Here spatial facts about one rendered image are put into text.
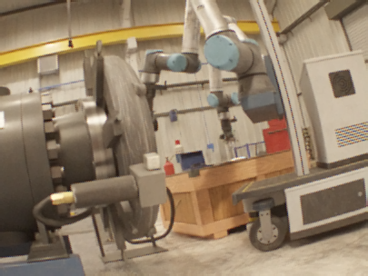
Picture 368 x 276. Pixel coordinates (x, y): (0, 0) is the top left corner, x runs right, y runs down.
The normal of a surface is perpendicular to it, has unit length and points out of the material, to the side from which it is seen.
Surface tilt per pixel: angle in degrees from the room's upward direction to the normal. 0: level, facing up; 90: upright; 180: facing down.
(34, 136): 80
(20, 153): 89
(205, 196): 90
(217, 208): 90
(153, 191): 112
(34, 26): 90
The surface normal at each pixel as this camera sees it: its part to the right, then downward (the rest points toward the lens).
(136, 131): 0.36, -0.18
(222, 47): -0.59, 0.13
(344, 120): -0.26, -0.04
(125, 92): 0.26, -0.51
